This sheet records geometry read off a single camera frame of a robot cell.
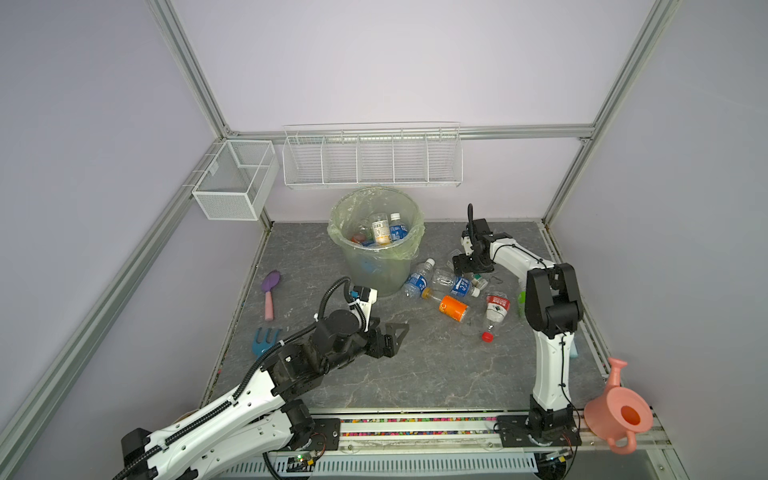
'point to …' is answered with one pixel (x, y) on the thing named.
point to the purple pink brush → (270, 280)
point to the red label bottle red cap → (496, 311)
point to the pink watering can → (618, 413)
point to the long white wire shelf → (372, 154)
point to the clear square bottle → (451, 255)
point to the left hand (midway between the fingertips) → (394, 330)
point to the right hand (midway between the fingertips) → (469, 269)
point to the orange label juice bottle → (448, 305)
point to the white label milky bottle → (382, 231)
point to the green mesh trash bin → (385, 269)
